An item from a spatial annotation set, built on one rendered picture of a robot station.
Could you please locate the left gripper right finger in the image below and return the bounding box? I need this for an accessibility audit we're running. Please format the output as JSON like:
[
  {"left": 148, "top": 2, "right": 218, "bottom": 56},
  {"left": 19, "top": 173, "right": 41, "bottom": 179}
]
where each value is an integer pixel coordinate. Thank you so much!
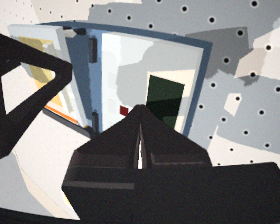
[{"left": 140, "top": 104, "right": 213, "bottom": 168}]

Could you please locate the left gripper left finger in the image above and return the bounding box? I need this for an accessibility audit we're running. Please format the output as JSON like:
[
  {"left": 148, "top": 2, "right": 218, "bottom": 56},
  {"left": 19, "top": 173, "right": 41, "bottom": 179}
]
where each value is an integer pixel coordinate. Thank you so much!
[{"left": 68, "top": 104, "right": 140, "bottom": 168}]

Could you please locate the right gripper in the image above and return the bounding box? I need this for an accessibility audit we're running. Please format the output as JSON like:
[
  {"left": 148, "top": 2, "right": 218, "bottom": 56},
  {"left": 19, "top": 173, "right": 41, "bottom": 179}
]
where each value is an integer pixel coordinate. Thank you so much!
[{"left": 0, "top": 33, "right": 73, "bottom": 159}]

